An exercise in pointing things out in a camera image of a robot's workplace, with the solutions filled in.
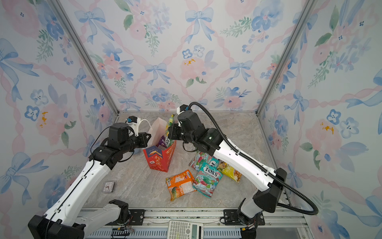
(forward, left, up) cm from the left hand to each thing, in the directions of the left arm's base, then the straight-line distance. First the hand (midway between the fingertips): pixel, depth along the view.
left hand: (151, 133), depth 74 cm
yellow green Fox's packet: (-6, -10, +1) cm, 12 cm away
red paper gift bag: (-8, -3, -12) cm, 15 cm away
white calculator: (-37, -18, -26) cm, 48 cm away
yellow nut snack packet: (-9, -43, -24) cm, 50 cm away
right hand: (-2, -9, +8) cm, 12 cm away
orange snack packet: (-17, -14, -24) cm, 33 cm away
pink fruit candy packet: (-2, -25, -23) cm, 34 cm away
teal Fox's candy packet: (-14, -29, -23) cm, 40 cm away
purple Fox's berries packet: (+5, -2, -17) cm, 17 cm away
